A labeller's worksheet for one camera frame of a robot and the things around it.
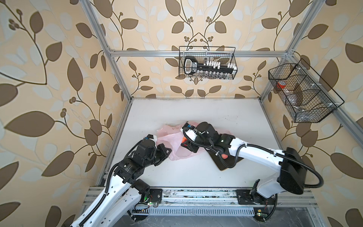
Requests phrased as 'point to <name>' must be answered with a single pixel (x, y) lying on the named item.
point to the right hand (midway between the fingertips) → (184, 141)
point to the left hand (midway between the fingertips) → (174, 149)
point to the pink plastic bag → (171, 135)
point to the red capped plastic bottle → (281, 84)
